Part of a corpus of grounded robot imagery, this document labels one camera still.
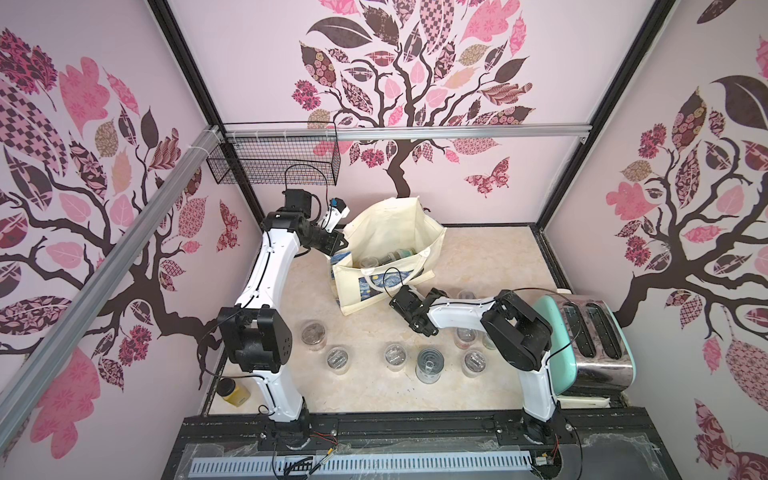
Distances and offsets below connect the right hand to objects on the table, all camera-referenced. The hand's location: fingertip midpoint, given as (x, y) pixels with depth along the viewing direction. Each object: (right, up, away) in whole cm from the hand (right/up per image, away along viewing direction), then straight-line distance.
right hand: (438, 298), depth 95 cm
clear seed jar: (-31, -15, -15) cm, 37 cm away
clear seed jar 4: (+5, -9, -14) cm, 17 cm away
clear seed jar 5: (-38, -9, -11) cm, 41 cm away
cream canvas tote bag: (-16, +18, +10) cm, 26 cm away
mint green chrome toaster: (+32, -8, -26) cm, 42 cm away
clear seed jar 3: (-14, -14, -14) cm, 25 cm away
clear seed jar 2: (-5, -15, -18) cm, 24 cm away
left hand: (-30, +16, -12) cm, 36 cm away
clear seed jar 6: (+7, -15, -16) cm, 23 cm away
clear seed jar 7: (+8, +2, -3) cm, 9 cm away
